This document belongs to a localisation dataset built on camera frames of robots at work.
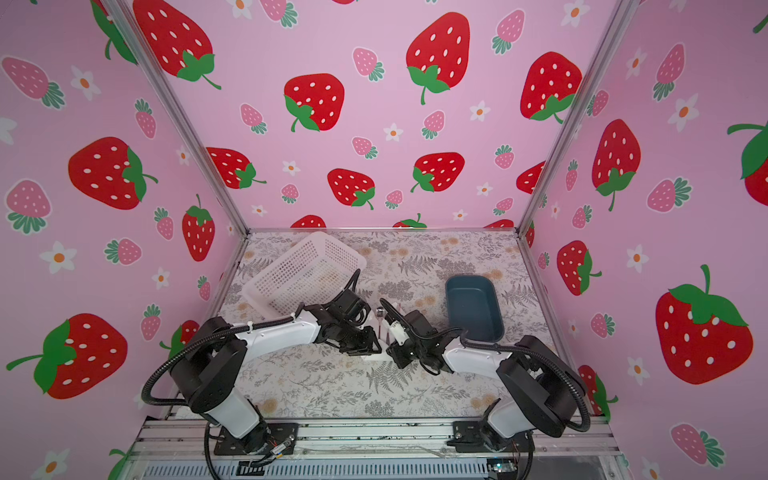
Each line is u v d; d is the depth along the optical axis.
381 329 0.76
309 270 1.07
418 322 0.70
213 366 0.45
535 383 0.44
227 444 0.73
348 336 0.75
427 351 0.68
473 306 0.99
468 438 0.73
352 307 0.72
